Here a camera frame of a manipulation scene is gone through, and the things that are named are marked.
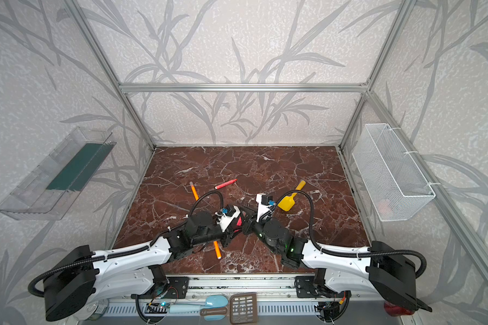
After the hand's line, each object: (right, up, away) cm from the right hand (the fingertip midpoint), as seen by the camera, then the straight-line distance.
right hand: (238, 204), depth 72 cm
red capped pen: (-10, +4, +32) cm, 34 cm away
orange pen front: (-10, -21, +10) cm, 25 cm away
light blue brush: (-8, -34, -2) cm, 35 cm away
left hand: (+2, -6, +4) cm, 7 cm away
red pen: (0, -6, 0) cm, 6 cm away
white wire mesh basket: (+49, +8, -11) cm, 51 cm away
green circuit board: (-29, -37, 0) cm, 47 cm away
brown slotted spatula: (+2, -36, -2) cm, 36 cm away
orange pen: (-25, +1, +29) cm, 38 cm away
